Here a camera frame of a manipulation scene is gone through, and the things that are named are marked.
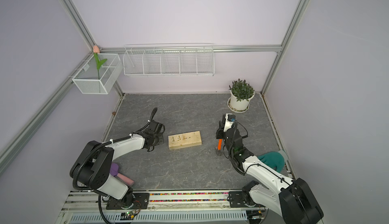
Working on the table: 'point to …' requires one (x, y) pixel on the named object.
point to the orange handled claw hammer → (220, 144)
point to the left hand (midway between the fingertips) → (158, 139)
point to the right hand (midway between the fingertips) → (221, 121)
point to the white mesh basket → (86, 80)
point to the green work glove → (273, 159)
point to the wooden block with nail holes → (184, 140)
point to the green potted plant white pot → (241, 93)
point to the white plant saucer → (229, 104)
